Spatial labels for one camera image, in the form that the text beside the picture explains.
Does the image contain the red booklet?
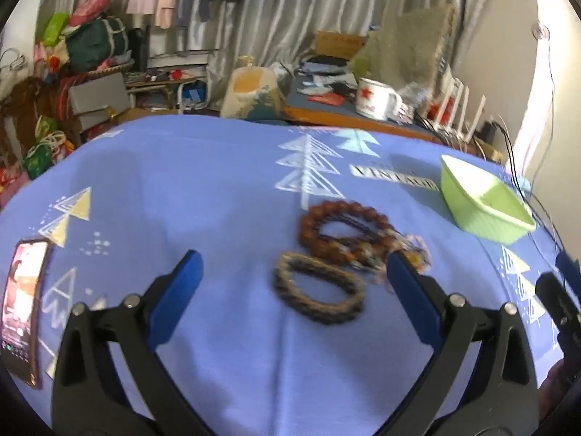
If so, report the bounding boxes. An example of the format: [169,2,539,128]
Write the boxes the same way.
[308,92,346,106]

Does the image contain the grey green fuzzy cushion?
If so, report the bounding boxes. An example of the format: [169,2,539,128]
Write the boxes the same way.
[356,5,458,97]

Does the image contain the white slatted rack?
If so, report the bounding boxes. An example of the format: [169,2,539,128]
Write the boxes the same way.
[427,66,487,144]

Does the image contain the white enamel mug red star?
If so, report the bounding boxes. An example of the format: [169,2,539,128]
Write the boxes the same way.
[355,77,405,122]

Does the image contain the cardboard box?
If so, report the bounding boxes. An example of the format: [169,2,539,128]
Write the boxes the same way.
[314,31,367,59]

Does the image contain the smartphone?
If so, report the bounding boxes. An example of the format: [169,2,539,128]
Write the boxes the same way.
[0,238,52,390]

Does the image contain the brown wooden bead bracelet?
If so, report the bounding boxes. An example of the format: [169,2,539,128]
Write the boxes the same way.
[298,200,393,266]

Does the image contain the braided rope bracelet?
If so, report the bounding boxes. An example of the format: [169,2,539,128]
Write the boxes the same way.
[273,252,367,325]

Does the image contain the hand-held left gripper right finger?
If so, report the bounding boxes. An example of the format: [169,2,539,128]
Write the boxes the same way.
[387,251,539,436]

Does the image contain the bright green bag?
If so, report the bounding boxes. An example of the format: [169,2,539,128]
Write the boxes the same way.
[42,12,70,47]

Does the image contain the pink plastic bag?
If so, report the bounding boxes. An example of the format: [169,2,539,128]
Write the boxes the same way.
[69,0,113,27]

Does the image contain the cream and orange bag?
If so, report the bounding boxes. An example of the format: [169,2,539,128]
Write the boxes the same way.
[221,66,283,122]

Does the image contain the clear plastic snack packet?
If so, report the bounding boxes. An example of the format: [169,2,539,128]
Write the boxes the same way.
[399,81,434,124]

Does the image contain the green bag white handles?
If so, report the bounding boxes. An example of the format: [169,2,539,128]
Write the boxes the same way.
[24,129,73,180]

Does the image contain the grey flat box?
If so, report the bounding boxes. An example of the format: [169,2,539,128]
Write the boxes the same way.
[68,72,129,118]

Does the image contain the dark green duffel bag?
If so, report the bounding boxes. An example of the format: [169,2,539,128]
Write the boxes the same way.
[67,17,131,72]

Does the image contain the black cables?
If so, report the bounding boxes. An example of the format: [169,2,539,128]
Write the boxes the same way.
[418,23,573,255]

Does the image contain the blue topped wooden desk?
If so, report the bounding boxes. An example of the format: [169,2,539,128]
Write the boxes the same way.
[284,70,448,144]

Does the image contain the dark purple bead bracelet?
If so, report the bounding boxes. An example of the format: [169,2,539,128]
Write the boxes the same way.
[318,215,395,255]

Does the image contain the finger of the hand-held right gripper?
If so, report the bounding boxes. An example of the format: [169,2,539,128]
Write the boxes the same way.
[536,252,581,328]

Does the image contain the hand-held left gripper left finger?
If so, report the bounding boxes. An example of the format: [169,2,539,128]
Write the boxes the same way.
[51,250,203,436]

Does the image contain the light green plastic tray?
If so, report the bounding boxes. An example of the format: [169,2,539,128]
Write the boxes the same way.
[440,154,537,245]

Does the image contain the grey curtain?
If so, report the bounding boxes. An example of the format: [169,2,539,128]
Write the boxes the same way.
[41,0,468,114]

